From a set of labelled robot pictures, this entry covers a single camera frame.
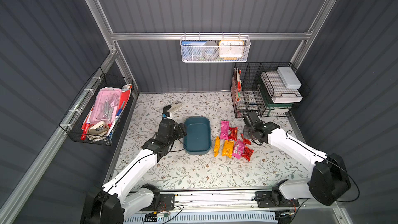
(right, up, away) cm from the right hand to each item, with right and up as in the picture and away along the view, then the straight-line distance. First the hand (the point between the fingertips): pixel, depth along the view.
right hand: (252, 131), depth 86 cm
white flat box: (+28, +33, +13) cm, 45 cm away
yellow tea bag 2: (-20, -9, 0) cm, 22 cm away
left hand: (-39, +3, -4) cm, 39 cm away
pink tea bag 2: (-14, -1, +10) cm, 17 cm away
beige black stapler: (-51, +13, +19) cm, 56 cm away
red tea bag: (-3, -13, 0) cm, 13 cm away
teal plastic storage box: (-31, -6, +8) cm, 32 cm away
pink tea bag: (-7, -11, +2) cm, 13 cm away
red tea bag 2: (-2, -6, +5) cm, 9 cm away
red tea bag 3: (-9, -3, +8) cm, 12 cm away
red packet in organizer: (-3, +37, +20) cm, 42 cm away
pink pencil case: (-74, +13, -14) cm, 76 cm away
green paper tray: (+18, +15, +16) cm, 28 cm away
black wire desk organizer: (+12, +22, +33) cm, 42 cm away
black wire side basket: (-80, +7, -23) cm, 83 cm away
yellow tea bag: (-13, -9, +3) cm, 16 cm away
